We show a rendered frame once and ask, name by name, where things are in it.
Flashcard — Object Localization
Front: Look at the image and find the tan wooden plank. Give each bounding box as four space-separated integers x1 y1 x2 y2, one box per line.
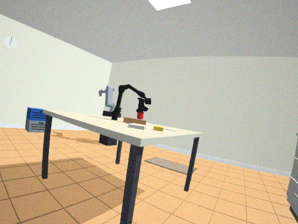
123 117 146 125

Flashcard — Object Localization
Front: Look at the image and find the yellow rectangular block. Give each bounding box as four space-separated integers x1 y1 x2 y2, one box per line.
154 126 164 132

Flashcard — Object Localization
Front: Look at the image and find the red translucent cup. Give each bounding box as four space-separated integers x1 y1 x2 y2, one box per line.
137 112 143 119

